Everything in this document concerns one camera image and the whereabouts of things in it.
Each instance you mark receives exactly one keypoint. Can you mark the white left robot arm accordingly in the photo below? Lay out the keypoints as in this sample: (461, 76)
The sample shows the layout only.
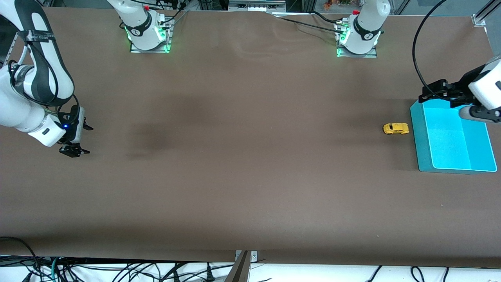
(366, 27)

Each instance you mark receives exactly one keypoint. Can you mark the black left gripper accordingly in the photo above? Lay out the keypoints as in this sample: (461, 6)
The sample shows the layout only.
(457, 89)

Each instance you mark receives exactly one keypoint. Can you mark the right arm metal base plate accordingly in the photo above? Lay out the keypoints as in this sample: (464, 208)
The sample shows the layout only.
(137, 49)

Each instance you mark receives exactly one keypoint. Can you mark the turquoise plastic bin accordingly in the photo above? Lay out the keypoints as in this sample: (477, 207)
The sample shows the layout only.
(450, 152)

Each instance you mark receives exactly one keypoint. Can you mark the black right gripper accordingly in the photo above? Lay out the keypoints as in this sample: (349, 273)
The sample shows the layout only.
(71, 149)

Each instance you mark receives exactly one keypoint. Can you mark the yellow beetle toy car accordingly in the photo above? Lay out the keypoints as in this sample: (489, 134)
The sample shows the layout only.
(396, 128)

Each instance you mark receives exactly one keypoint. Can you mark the grey metal enclosure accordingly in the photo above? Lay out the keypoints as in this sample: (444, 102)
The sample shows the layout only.
(256, 4)

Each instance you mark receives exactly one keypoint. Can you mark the dark metal stand bar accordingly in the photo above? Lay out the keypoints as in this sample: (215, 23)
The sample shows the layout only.
(238, 272)

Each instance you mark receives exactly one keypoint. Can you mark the white power strip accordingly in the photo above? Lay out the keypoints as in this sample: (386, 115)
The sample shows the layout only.
(170, 4)

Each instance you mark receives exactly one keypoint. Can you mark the aluminium corner bracket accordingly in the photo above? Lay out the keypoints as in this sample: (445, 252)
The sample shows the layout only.
(479, 19)

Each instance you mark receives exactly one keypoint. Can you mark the small silver edge bracket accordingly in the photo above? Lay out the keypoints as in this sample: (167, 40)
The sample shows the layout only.
(253, 256)

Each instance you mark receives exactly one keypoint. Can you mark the small orange figure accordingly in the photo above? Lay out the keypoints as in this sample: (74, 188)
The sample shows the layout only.
(328, 4)

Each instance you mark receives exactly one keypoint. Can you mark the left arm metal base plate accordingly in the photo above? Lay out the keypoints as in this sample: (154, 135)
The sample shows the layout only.
(372, 55)

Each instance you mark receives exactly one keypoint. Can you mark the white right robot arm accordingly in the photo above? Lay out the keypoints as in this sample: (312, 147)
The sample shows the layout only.
(15, 109)

